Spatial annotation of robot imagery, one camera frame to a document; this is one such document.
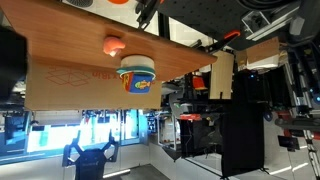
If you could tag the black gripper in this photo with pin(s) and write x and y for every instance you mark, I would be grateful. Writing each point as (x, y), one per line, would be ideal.
(90, 166)

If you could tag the colourful soft picture cube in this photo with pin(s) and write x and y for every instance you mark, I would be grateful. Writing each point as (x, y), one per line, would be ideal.
(138, 85)

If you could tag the white bowl teal rim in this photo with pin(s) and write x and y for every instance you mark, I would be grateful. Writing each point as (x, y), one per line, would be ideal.
(136, 62)

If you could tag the brown cardboard panel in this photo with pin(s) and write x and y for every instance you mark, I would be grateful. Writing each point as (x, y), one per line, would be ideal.
(66, 95)

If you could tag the red flat case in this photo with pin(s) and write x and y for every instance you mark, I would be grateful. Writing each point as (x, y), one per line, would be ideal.
(190, 117)

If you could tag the pink plush toy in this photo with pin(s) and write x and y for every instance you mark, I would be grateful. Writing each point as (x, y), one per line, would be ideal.
(111, 45)

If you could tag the black rounded blurry object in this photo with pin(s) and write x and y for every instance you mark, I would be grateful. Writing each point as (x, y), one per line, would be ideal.
(11, 63)

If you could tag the black metal table leg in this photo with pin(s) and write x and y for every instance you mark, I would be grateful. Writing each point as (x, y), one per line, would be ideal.
(164, 26)

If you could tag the dark round mesh object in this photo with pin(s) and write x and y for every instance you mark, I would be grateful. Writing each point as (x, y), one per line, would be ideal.
(80, 2)

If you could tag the orange round object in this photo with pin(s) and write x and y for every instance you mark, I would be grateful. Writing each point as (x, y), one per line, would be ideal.
(118, 1)

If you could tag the black perforated mounting board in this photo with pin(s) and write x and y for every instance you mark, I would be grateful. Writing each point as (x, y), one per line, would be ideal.
(200, 13)

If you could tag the brown cardboard box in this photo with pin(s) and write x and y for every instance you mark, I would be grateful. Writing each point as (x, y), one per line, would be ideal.
(261, 50)

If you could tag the silver aluminium extrusion frame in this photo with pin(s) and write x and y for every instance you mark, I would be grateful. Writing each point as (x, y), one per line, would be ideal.
(263, 23)

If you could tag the black camera tripod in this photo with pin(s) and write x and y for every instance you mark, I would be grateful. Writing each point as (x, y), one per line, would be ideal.
(313, 160)

